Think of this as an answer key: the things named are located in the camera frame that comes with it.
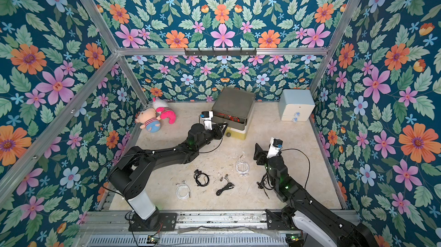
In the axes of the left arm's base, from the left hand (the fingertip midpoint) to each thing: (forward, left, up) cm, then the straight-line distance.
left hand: (227, 122), depth 85 cm
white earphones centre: (-16, -6, -18) cm, 25 cm away
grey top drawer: (+3, +4, 0) cm, 6 cm away
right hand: (-12, -16, -3) cm, 20 cm away
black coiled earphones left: (-20, +15, -19) cm, 32 cm away
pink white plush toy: (+23, +40, -9) cm, 47 cm away
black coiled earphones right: (-25, -17, -19) cm, 36 cm away
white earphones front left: (-28, +21, -18) cm, 39 cm away
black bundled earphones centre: (-25, +2, -18) cm, 31 cm away
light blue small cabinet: (+13, -41, -5) cm, 43 cm away
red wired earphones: (+5, -2, -3) cm, 7 cm away
